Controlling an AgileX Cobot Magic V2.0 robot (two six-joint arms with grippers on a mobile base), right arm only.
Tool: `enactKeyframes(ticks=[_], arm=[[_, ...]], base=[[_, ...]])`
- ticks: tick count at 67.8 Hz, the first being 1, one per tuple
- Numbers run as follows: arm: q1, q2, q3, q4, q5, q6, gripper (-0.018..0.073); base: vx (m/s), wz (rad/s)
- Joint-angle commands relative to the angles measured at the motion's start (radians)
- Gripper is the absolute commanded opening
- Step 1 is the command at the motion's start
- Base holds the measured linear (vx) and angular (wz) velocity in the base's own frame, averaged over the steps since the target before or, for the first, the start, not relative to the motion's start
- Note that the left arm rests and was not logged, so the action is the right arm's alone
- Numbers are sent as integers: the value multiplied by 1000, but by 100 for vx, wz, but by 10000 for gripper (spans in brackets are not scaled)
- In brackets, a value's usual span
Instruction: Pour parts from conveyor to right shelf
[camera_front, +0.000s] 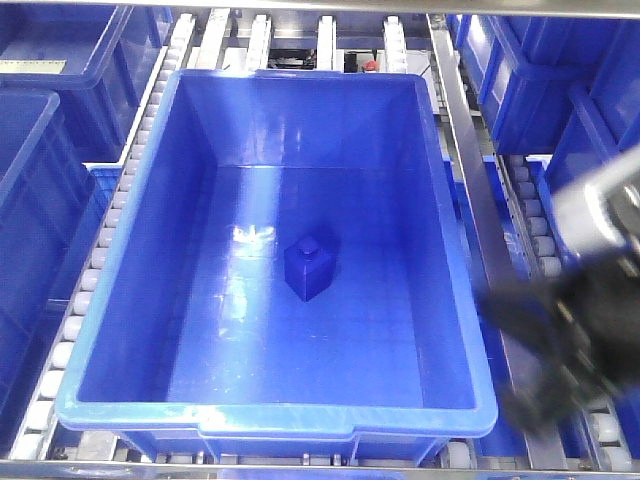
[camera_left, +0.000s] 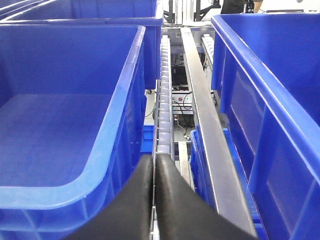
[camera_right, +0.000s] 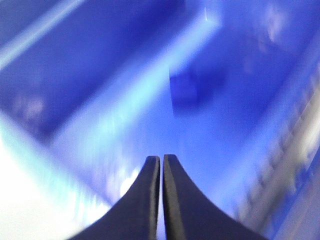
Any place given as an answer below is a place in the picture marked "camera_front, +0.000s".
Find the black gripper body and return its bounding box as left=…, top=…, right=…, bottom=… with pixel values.
left=542, top=254, right=640, bottom=406

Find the pale yellow label strip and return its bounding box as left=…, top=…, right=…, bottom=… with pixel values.
left=0, top=58, right=68, bottom=75

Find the blue plastic box with cap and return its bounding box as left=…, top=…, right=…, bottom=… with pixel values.
left=283, top=232, right=342, bottom=304

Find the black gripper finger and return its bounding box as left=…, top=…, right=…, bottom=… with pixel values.
left=477, top=282, right=564, bottom=341
left=499, top=359, right=581, bottom=442

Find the row of blue bins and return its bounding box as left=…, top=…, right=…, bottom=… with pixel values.
left=0, top=4, right=640, bottom=459

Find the steel rack with slanted shelves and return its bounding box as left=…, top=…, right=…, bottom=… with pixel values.
left=0, top=0, right=640, bottom=480

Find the large blue plastic bin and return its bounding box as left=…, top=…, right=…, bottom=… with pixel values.
left=53, top=68, right=500, bottom=464

